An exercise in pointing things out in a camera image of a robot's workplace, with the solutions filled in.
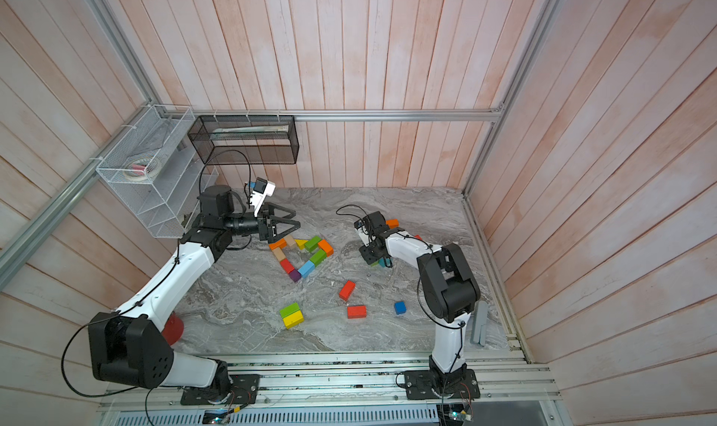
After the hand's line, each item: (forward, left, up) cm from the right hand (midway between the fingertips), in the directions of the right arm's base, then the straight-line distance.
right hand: (371, 249), depth 100 cm
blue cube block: (-22, -9, -1) cm, 23 cm away
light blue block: (-9, +23, +1) cm, 24 cm away
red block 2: (-16, +8, -2) cm, 18 cm away
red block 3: (-23, +5, -2) cm, 24 cm away
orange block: (+2, +17, -1) cm, 18 cm away
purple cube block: (-11, +26, -1) cm, 29 cm away
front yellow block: (-27, +24, +1) cm, 36 cm away
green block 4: (-23, +26, -1) cm, 35 cm away
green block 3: (-4, +19, 0) cm, 19 cm away
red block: (-7, +30, -1) cm, 31 cm away
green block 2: (+1, +22, +1) cm, 22 cm away
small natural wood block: (-4, +33, +1) cm, 33 cm away
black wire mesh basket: (+33, +49, +24) cm, 64 cm away
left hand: (-10, +21, +28) cm, 36 cm away
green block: (-9, -1, +5) cm, 10 cm away
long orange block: (+1, +34, +1) cm, 34 cm away
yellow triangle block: (+1, +26, +1) cm, 26 cm away
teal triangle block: (-10, -3, +8) cm, 13 cm away
